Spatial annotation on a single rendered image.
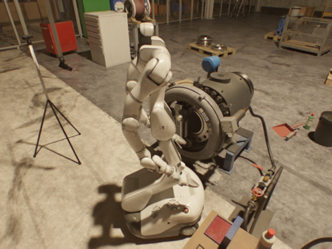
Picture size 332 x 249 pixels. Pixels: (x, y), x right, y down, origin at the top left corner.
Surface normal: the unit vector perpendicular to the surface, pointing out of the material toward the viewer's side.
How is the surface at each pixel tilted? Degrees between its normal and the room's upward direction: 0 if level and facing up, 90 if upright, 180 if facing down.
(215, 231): 0
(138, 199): 90
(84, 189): 0
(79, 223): 0
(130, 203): 90
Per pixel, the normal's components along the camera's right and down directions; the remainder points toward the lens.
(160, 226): 0.11, 0.54
